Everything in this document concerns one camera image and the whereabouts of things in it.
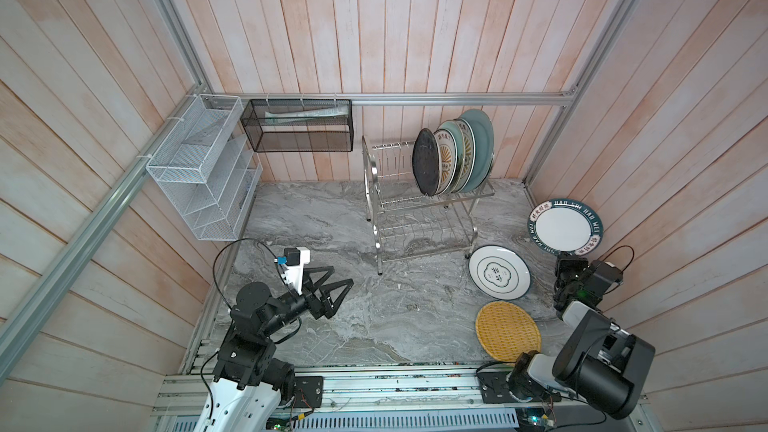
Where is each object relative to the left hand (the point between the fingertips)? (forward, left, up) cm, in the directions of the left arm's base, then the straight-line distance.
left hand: (342, 283), depth 66 cm
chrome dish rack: (+37, -18, -26) cm, 49 cm away
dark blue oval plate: (+36, -22, +4) cm, 43 cm away
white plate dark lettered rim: (+25, -66, -12) cm, 71 cm away
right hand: (+17, -62, -12) cm, 65 cm away
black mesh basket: (+60, +20, 0) cm, 64 cm away
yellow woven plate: (-3, -45, -25) cm, 51 cm away
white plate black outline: (+16, -47, -25) cm, 56 cm away
